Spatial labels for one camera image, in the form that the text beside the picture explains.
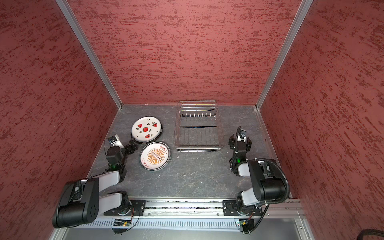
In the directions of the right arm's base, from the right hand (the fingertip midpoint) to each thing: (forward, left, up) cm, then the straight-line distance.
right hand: (240, 137), depth 92 cm
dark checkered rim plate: (+9, +52, -5) cm, 54 cm away
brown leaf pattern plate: (-3, +61, -4) cm, 61 cm away
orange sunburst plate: (-9, +54, -4) cm, 54 cm away
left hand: (-3, +70, +1) cm, 70 cm away
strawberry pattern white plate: (+12, +63, -5) cm, 65 cm away
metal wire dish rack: (+13, +27, -5) cm, 30 cm away
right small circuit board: (-43, +6, -10) cm, 45 cm away
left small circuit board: (-42, +68, -10) cm, 81 cm away
